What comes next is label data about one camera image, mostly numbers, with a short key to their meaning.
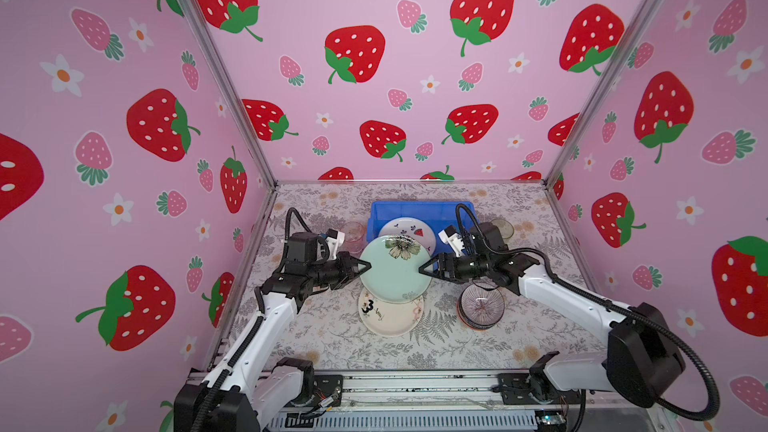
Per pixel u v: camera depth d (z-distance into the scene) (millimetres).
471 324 764
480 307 813
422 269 751
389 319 860
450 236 764
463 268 711
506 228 991
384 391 761
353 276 705
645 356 413
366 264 758
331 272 678
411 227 1059
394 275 743
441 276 699
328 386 751
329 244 742
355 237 1011
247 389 416
